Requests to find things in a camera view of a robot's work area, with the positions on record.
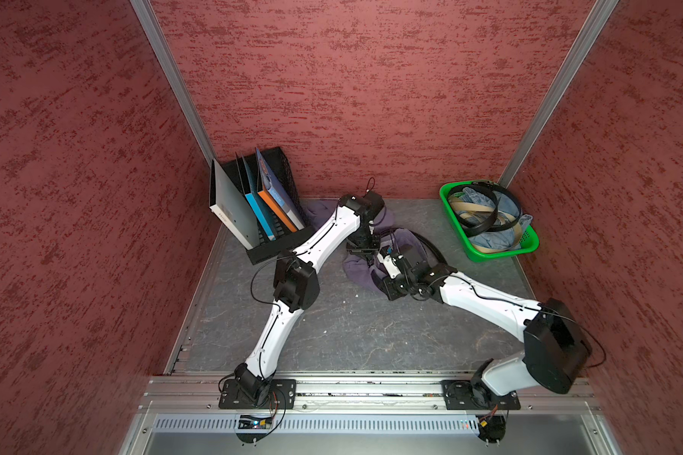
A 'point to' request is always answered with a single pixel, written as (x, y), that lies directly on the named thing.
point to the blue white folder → (280, 190)
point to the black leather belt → (424, 240)
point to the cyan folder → (250, 191)
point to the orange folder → (278, 211)
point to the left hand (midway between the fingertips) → (369, 260)
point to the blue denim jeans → (504, 231)
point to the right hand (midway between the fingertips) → (384, 290)
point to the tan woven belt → (469, 205)
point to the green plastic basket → (463, 228)
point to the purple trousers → (396, 242)
